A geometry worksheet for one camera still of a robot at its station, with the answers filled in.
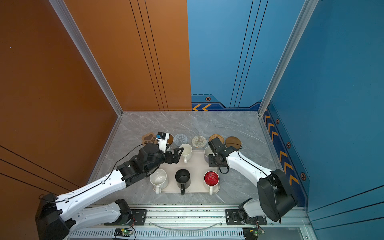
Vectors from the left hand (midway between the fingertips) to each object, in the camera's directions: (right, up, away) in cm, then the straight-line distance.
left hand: (177, 146), depth 75 cm
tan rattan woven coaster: (+22, +3, +31) cm, 38 cm away
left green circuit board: (-26, -41, -4) cm, 48 cm away
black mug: (+2, -19, +9) cm, 21 cm away
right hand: (+18, -11, +13) cm, 25 cm away
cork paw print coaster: (-24, +2, +31) cm, 39 cm away
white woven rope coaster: (+11, -1, +28) cm, 30 cm away
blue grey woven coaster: (-2, +1, +28) cm, 28 cm away
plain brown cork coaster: (+35, -1, +28) cm, 45 cm away
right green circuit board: (+36, -40, -5) cm, 54 cm away
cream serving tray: (+10, -15, +16) cm, 24 cm away
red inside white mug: (+18, -20, +9) cm, 28 cm away
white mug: (-12, -20, +10) cm, 26 cm away
